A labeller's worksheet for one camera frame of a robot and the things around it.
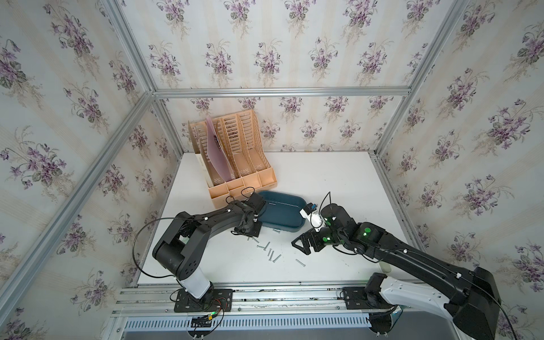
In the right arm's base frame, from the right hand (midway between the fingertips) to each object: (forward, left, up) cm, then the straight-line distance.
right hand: (302, 239), depth 74 cm
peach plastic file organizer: (+48, +24, -14) cm, 56 cm away
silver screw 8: (-2, +11, -14) cm, 18 cm away
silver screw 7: (-2, +9, -14) cm, 17 cm away
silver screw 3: (+5, +18, -14) cm, 23 cm away
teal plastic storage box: (+18, +7, -13) cm, 23 cm away
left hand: (+7, +19, -14) cm, 24 cm away
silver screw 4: (+1, +14, -14) cm, 20 cm away
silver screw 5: (+2, +17, -13) cm, 22 cm away
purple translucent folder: (+32, +36, +10) cm, 49 cm away
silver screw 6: (+1, +12, -14) cm, 19 cm away
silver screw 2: (-4, 0, -14) cm, 14 cm away
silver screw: (+9, +9, -13) cm, 19 cm away
